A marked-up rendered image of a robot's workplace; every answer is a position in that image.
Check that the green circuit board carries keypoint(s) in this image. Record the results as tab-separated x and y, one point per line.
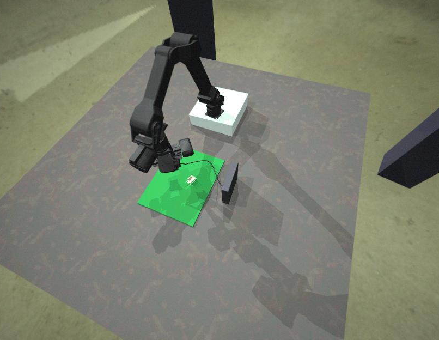
181	194

